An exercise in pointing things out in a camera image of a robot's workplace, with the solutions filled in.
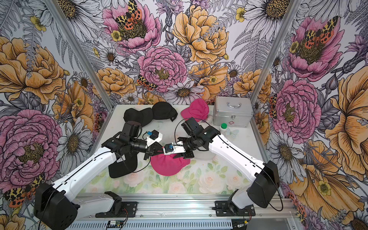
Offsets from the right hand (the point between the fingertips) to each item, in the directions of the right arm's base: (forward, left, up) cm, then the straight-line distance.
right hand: (176, 153), depth 72 cm
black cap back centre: (+44, +13, -14) cm, 48 cm away
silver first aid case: (+35, -40, -8) cm, 54 cm away
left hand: (0, +5, +2) cm, 6 cm away
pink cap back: (+47, -15, -17) cm, 52 cm away
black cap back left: (+41, +27, -16) cm, 51 cm away
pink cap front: (-4, +5, -5) cm, 8 cm away
